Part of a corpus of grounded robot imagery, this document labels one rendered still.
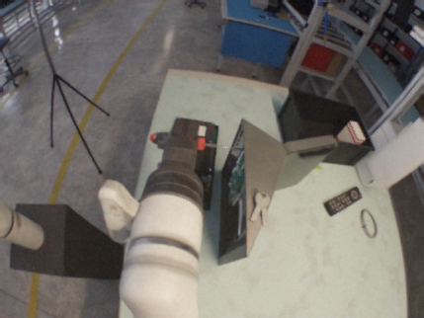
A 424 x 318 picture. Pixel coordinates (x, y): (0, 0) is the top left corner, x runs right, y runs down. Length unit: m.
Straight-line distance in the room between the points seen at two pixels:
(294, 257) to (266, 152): 0.30
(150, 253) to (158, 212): 0.04
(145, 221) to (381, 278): 0.72
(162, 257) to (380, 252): 0.71
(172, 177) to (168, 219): 0.06
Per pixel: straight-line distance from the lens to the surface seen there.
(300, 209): 0.60
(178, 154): 0.28
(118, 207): 0.22
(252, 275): 0.51
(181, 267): 0.18
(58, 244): 0.74
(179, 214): 0.20
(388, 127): 0.76
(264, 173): 0.34
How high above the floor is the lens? 1.48
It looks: 57 degrees down
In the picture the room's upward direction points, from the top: 16 degrees clockwise
